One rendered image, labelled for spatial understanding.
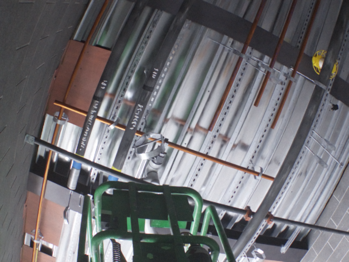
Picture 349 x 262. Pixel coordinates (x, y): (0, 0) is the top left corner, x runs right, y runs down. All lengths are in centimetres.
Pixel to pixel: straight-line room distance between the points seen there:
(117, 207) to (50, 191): 150
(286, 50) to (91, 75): 158
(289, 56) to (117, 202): 184
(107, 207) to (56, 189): 138
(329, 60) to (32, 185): 265
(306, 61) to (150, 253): 212
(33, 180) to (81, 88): 92
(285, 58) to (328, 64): 64
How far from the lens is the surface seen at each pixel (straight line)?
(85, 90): 304
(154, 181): 287
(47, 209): 357
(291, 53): 303
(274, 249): 384
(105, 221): 175
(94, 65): 299
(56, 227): 368
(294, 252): 403
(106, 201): 192
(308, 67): 312
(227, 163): 298
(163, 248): 165
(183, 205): 189
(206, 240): 159
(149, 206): 184
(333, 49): 250
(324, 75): 248
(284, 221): 291
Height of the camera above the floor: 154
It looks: 69 degrees up
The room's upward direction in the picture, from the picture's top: 19 degrees counter-clockwise
